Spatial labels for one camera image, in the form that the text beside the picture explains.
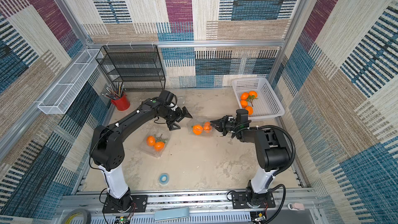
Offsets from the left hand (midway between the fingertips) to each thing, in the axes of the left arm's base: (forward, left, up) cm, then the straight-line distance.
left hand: (189, 121), depth 87 cm
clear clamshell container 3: (+6, -6, -8) cm, 12 cm away
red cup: (+24, +48, -11) cm, 55 cm away
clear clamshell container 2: (+1, +18, -13) cm, 22 cm away
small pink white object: (-39, -47, -10) cm, 62 cm away
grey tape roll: (-39, +50, -12) cm, 65 cm away
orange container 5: (-1, -10, -5) cm, 11 cm away
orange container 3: (-10, +17, -10) cm, 22 cm away
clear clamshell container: (+24, +40, -11) cm, 48 cm away
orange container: (+18, -35, -7) cm, 40 cm away
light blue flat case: (-41, +7, -11) cm, 43 cm away
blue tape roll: (-26, +13, -14) cm, 32 cm away
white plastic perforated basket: (+26, -47, -11) cm, 54 cm away
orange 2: (+29, -44, -8) cm, 53 cm away
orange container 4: (-3, -4, -4) cm, 6 cm away
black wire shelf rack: (+41, +38, +6) cm, 57 cm away
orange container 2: (-7, +22, -9) cm, 25 cm away
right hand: (+1, -13, -3) cm, 13 cm away
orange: (+25, -37, -7) cm, 45 cm away
